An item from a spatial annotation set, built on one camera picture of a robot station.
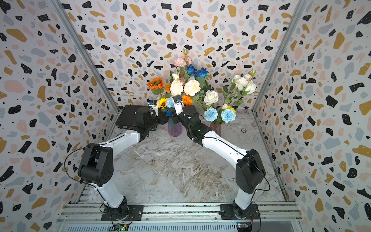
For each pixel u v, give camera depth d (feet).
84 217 2.42
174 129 3.36
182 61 2.74
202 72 2.42
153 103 2.61
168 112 2.64
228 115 2.35
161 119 2.66
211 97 2.45
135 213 2.41
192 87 2.10
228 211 2.40
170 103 2.45
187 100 2.46
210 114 2.39
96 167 1.56
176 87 2.10
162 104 2.69
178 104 2.12
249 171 1.48
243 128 3.61
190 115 1.86
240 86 2.56
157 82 2.44
